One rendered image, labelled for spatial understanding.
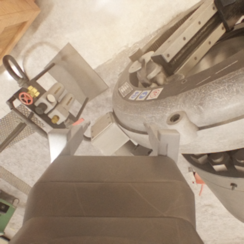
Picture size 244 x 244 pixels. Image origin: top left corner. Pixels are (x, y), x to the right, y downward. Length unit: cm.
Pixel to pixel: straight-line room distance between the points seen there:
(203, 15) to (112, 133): 46
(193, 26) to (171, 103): 33
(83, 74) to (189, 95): 111
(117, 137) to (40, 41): 104
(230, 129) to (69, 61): 120
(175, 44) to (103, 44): 76
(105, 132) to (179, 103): 27
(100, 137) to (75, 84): 93
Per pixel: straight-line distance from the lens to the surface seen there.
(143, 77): 49
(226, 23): 71
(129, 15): 120
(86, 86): 140
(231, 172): 65
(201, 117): 31
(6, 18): 103
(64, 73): 141
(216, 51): 79
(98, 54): 129
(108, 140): 54
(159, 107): 35
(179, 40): 57
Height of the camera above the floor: 119
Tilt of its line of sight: 51 degrees down
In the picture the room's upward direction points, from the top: 169 degrees counter-clockwise
